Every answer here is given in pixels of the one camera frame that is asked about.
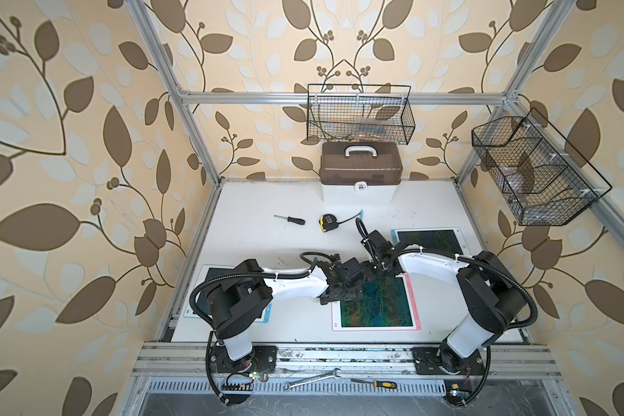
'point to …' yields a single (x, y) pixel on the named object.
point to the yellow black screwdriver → (378, 384)
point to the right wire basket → (541, 178)
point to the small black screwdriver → (292, 219)
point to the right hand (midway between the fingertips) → (370, 274)
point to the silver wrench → (289, 385)
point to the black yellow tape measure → (328, 222)
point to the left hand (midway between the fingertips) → (349, 295)
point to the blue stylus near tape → (362, 214)
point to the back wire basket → (373, 113)
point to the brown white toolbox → (360, 172)
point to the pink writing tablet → (387, 304)
